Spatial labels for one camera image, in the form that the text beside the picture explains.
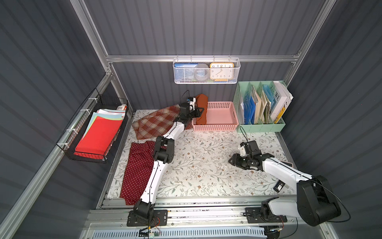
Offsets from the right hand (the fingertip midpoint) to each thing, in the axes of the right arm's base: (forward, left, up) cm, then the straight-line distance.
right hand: (235, 161), depth 88 cm
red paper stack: (+4, +70, +25) cm, 74 cm away
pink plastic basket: (+39, +4, -2) cm, 40 cm away
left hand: (+38, +19, +8) cm, 43 cm away
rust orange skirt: (+43, +20, +10) cm, 48 cm away
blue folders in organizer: (+32, -12, +12) cm, 36 cm away
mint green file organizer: (+31, -15, +18) cm, 39 cm away
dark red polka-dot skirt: (+1, +59, -3) cm, 59 cm away
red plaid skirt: (+33, +53, -2) cm, 62 cm away
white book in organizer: (+34, -34, +20) cm, 52 cm away
